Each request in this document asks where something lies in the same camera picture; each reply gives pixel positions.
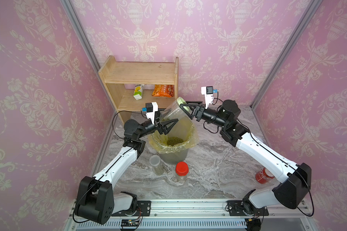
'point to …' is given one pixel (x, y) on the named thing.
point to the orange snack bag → (161, 90)
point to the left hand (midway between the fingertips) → (174, 117)
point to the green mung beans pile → (172, 140)
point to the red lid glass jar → (181, 171)
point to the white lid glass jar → (154, 161)
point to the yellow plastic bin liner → (183, 128)
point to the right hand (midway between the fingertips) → (184, 104)
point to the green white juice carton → (138, 91)
